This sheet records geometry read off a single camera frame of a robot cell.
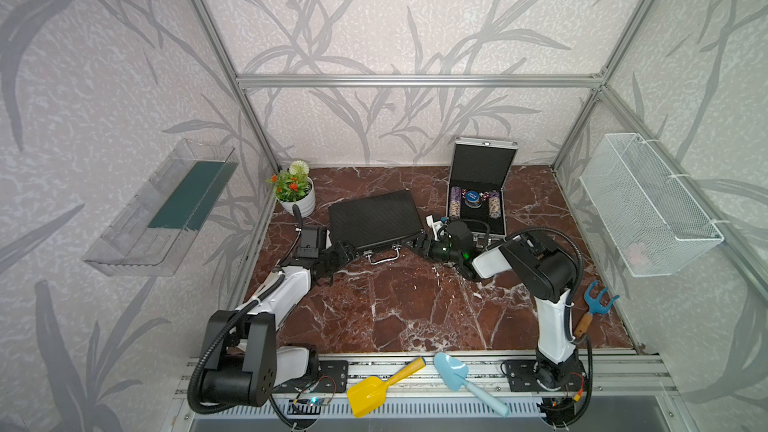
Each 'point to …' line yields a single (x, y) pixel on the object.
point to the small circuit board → (318, 401)
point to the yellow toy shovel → (367, 395)
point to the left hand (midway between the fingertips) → (351, 252)
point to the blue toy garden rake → (594, 306)
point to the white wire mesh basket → (655, 225)
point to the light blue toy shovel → (456, 372)
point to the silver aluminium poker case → (478, 173)
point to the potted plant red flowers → (294, 186)
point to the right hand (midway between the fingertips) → (405, 245)
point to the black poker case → (376, 225)
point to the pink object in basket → (635, 256)
